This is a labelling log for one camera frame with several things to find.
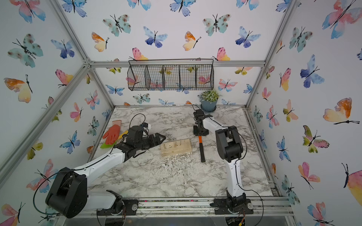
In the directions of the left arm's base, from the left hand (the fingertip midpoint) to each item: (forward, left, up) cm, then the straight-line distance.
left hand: (163, 138), depth 85 cm
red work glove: (+10, +38, -10) cm, 41 cm away
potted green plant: (+34, -32, -1) cm, 46 cm away
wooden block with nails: (0, -7, -11) cm, 13 cm away
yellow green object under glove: (+3, +40, -13) cm, 43 cm away
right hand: (+13, -24, -13) cm, 30 cm away
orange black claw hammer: (0, -24, -14) cm, 28 cm away
